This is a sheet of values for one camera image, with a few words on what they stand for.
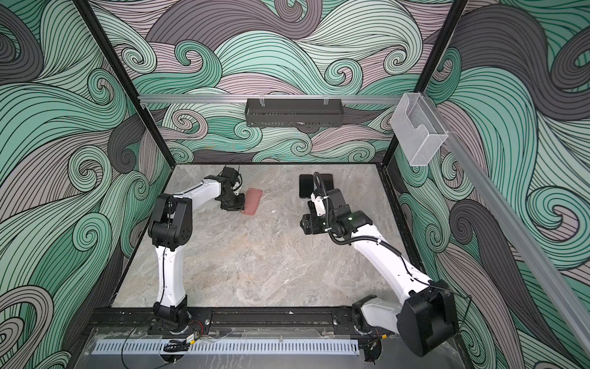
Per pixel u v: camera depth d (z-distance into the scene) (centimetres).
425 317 38
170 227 58
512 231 52
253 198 107
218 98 191
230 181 86
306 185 108
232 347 70
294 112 95
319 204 73
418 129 79
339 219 61
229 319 76
